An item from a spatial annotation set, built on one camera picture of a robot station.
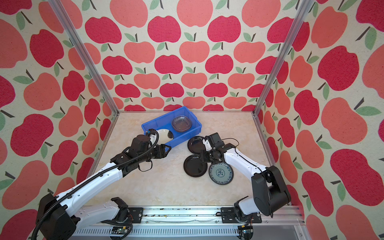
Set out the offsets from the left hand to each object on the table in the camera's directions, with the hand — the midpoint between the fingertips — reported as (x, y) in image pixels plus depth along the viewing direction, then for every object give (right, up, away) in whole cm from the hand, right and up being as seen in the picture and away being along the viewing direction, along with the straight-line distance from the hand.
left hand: (170, 149), depth 78 cm
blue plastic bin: (-9, +15, +29) cm, 34 cm away
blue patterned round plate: (+29, -16, +10) cm, 35 cm away
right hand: (+19, -6, +10) cm, 22 cm away
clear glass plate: (+4, +14, +33) cm, 36 cm away
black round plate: (+14, -1, +23) cm, 27 cm away
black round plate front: (+13, -13, +14) cm, 23 cm away
